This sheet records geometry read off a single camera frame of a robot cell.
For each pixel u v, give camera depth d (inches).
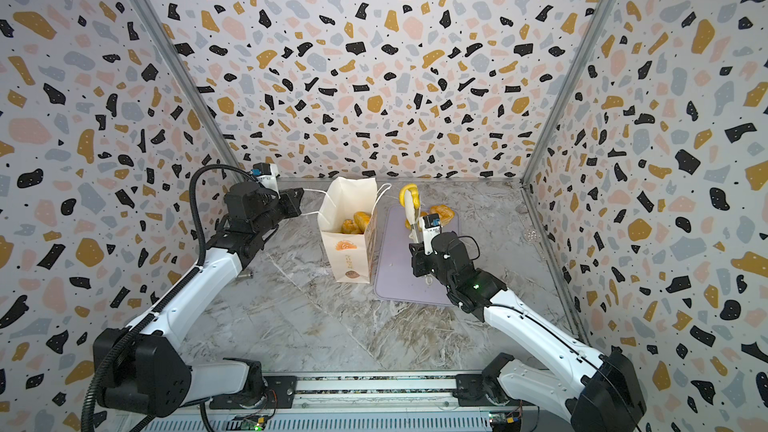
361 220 35.6
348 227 37.6
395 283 37.4
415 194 30.3
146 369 15.6
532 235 41.8
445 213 42.4
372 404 28.8
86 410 13.2
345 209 37.7
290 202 27.6
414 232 29.9
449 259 22.0
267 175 27.5
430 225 26.1
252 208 23.8
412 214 29.9
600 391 15.3
